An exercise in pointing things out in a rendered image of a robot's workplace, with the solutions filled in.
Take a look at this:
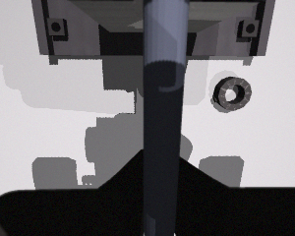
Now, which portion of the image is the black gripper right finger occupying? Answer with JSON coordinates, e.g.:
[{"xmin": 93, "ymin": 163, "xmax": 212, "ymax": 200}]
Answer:
[{"xmin": 175, "ymin": 156, "xmax": 295, "ymax": 236}]

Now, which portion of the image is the dark grey ring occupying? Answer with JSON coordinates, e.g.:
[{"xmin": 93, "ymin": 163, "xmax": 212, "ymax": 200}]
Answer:
[{"xmin": 213, "ymin": 77, "xmax": 252, "ymax": 111}]

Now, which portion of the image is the dark grey metal shaft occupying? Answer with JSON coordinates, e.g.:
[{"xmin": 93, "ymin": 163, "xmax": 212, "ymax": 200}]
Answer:
[{"xmin": 143, "ymin": 0, "xmax": 190, "ymax": 236}]

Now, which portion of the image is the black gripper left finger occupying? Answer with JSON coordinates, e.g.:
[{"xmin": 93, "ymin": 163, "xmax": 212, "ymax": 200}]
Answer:
[{"xmin": 0, "ymin": 149, "xmax": 144, "ymax": 236}]

